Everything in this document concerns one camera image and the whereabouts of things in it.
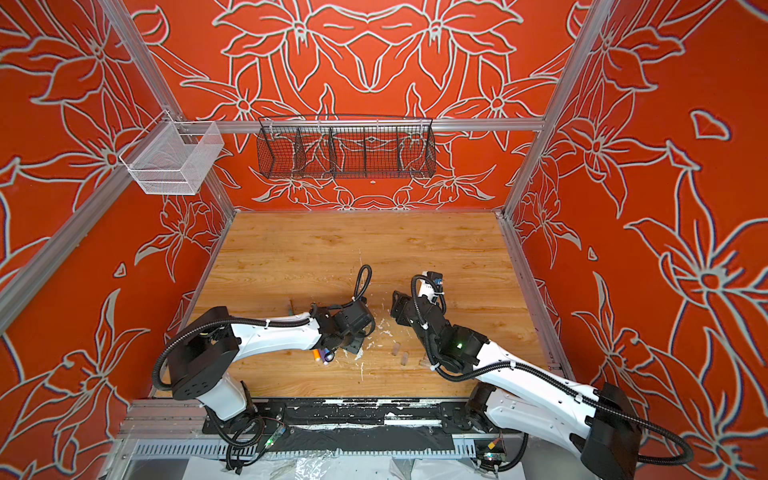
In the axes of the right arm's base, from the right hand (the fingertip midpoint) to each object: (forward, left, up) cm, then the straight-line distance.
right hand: (397, 295), depth 77 cm
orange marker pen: (-9, +23, -16) cm, 30 cm away
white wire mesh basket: (+42, +70, +15) cm, 83 cm away
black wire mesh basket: (+51, +15, +13) cm, 54 cm away
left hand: (-4, +11, -16) cm, 20 cm away
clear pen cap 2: (-11, -2, -17) cm, 20 cm away
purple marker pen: (-10, +21, -16) cm, 29 cm away
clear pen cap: (-8, 0, -17) cm, 19 cm away
